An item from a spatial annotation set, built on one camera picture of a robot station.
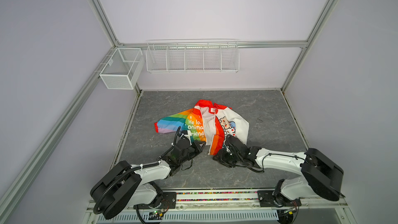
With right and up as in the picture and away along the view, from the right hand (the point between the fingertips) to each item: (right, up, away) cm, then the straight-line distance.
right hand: (214, 161), depth 82 cm
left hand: (-4, +8, +1) cm, 9 cm away
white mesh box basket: (-59, +54, +19) cm, 83 cm away
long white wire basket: (-13, +61, +15) cm, 64 cm away
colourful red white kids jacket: (-3, +19, +16) cm, 25 cm away
